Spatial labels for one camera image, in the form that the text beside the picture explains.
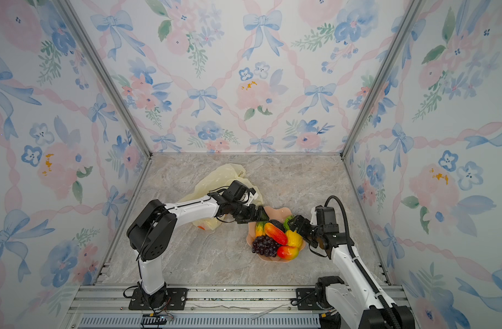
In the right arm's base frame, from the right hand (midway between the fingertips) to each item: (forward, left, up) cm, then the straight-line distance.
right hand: (296, 226), depth 84 cm
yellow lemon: (-6, +2, +2) cm, 6 cm away
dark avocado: (+2, +8, -2) cm, 8 cm away
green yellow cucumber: (-1, +15, -1) cm, 15 cm away
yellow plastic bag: (+24, +33, +2) cm, 40 cm away
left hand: (+3, +13, 0) cm, 14 cm away
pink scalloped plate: (+8, +4, -4) cm, 10 cm away
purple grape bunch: (-8, +13, +1) cm, 15 cm away
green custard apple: (+1, +4, +1) cm, 4 cm away
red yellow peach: (-11, +5, +1) cm, 12 cm away
